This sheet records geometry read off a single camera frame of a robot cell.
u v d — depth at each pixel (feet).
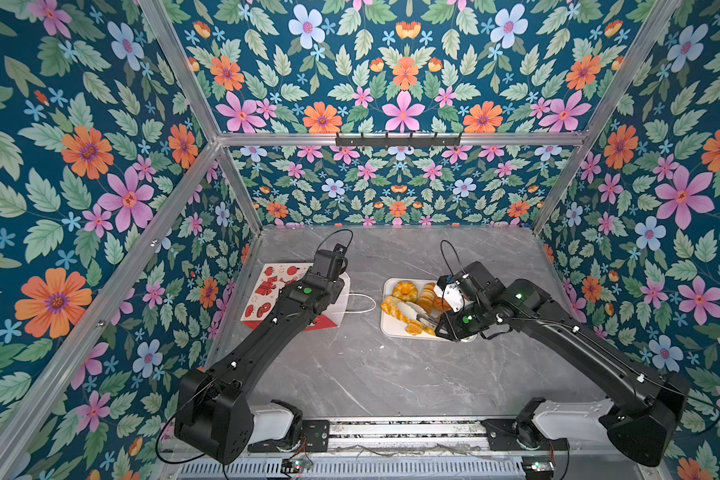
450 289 2.18
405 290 3.21
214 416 1.30
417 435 2.46
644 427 1.23
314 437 2.41
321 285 2.02
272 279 2.99
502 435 2.38
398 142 3.05
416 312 2.56
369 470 2.51
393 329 3.01
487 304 1.74
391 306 2.98
